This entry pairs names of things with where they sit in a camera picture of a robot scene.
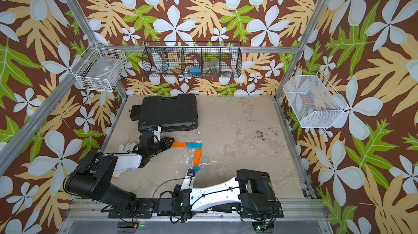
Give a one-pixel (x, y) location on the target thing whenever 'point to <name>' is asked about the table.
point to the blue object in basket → (195, 71)
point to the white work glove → (130, 147)
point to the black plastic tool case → (179, 114)
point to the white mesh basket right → (314, 102)
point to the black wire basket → (192, 59)
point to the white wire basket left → (99, 69)
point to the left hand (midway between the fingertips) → (173, 137)
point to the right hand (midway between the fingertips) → (177, 192)
